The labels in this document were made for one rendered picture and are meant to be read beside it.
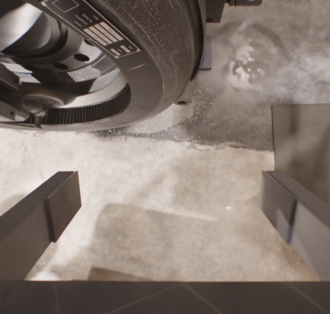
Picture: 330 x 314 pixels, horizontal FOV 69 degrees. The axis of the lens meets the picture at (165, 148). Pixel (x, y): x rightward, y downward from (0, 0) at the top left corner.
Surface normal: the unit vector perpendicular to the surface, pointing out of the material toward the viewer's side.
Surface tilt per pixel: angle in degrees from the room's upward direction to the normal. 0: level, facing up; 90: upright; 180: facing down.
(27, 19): 1
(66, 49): 90
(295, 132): 0
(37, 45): 18
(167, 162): 0
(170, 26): 81
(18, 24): 8
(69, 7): 90
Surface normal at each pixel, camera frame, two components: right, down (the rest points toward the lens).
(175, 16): 0.72, 0.58
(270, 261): -0.13, -0.15
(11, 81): 1.00, 0.01
